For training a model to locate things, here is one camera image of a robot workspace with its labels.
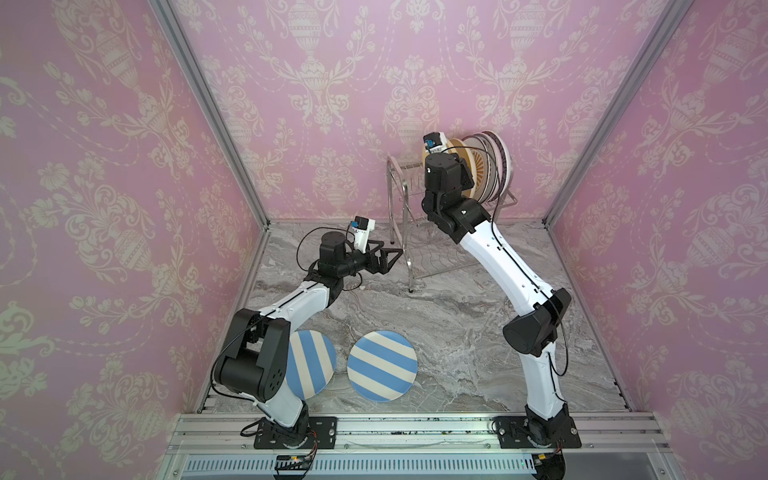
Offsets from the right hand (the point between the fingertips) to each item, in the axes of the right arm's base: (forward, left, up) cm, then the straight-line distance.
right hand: (463, 163), depth 74 cm
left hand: (-10, +18, -21) cm, 29 cm away
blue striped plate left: (-33, +43, -43) cm, 69 cm away
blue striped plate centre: (-34, +23, -44) cm, 60 cm away
